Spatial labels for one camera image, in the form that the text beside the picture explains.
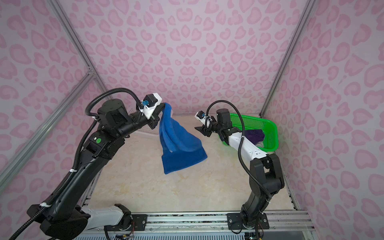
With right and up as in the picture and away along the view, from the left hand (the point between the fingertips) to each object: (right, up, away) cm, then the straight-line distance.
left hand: (167, 102), depth 57 cm
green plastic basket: (+62, -13, +46) cm, 78 cm away
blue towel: (+4, -18, +8) cm, 20 cm away
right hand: (+12, -6, +27) cm, 30 cm away
